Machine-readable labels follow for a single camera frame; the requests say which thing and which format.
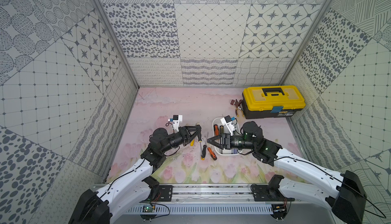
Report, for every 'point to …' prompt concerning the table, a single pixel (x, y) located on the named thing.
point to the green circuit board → (146, 208)
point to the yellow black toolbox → (272, 102)
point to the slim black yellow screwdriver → (199, 135)
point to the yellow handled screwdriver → (192, 143)
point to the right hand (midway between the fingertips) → (210, 142)
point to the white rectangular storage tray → (228, 151)
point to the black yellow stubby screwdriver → (202, 157)
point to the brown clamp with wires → (237, 105)
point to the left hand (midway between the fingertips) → (200, 126)
